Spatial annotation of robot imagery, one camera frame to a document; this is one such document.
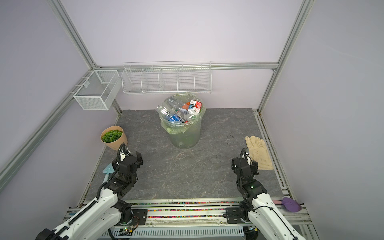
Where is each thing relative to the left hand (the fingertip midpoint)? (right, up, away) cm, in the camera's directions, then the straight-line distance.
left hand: (128, 156), depth 82 cm
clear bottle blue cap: (+25, +31, +5) cm, 40 cm away
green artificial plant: (-15, +10, +9) cm, 20 cm away
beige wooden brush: (+79, -1, +14) cm, 80 cm away
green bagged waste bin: (+28, +23, +8) cm, 38 cm away
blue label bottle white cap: (+27, +21, -2) cm, 34 cm away
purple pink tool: (+87, -24, -5) cm, 91 cm away
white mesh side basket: (-26, +40, +15) cm, 50 cm away
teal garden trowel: (-15, -9, +7) cm, 19 cm away
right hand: (+65, -2, -1) cm, 65 cm away
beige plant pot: (-12, +5, +9) cm, 16 cm away
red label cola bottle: (+38, +27, -1) cm, 47 cm away
